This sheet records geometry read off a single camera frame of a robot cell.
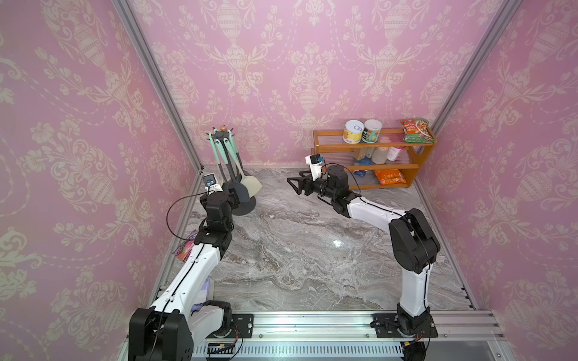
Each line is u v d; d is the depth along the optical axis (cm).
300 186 79
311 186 80
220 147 76
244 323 74
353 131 87
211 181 66
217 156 79
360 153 99
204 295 74
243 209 103
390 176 112
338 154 118
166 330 39
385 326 73
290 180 83
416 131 90
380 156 100
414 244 51
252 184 95
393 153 98
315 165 79
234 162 83
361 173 113
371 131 87
